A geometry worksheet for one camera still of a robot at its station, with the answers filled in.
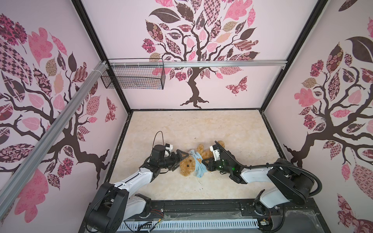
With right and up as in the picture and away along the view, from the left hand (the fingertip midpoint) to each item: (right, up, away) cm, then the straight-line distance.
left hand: (186, 160), depth 82 cm
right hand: (+9, -1, +3) cm, 10 cm away
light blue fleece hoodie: (+8, -5, 0) cm, 10 cm away
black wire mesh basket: (-44, +61, +40) cm, 85 cm away
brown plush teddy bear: (0, -3, -1) cm, 3 cm away
